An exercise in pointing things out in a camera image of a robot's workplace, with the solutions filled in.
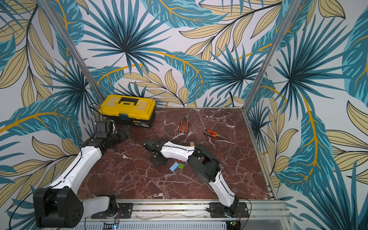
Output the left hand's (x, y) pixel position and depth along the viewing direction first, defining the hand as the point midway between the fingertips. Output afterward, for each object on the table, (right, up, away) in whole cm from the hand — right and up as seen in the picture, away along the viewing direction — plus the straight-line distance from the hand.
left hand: (125, 136), depth 84 cm
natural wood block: (+37, -7, +15) cm, 41 cm away
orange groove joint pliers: (+36, +11, +29) cm, 48 cm away
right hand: (+18, -16, +8) cm, 26 cm away
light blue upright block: (+28, -19, +4) cm, 34 cm away
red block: (+32, -8, -25) cm, 41 cm away
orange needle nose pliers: (+56, -1, +19) cm, 59 cm away
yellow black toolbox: (+1, +16, +9) cm, 18 cm away
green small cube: (+32, -19, +4) cm, 38 cm away
